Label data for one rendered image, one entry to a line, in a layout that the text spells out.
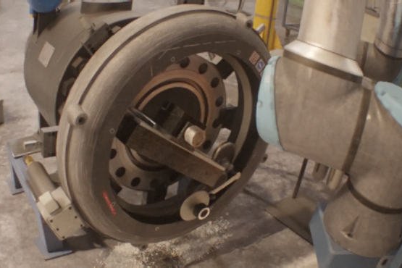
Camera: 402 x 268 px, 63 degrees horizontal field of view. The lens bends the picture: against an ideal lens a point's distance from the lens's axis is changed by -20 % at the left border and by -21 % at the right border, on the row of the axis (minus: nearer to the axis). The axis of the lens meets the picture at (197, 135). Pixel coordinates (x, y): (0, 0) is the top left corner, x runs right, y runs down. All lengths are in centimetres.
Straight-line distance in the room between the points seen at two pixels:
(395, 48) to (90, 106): 71
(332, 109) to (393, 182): 16
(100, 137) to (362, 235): 62
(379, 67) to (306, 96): 36
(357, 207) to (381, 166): 9
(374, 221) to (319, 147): 17
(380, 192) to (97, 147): 64
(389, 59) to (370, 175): 35
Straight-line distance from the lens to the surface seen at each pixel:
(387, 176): 62
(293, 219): 191
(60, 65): 127
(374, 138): 59
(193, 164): 111
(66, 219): 105
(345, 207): 67
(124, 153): 115
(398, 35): 86
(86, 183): 97
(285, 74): 61
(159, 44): 91
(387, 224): 67
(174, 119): 95
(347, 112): 59
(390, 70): 90
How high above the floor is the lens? 114
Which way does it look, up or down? 27 degrees down
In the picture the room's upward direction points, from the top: 9 degrees clockwise
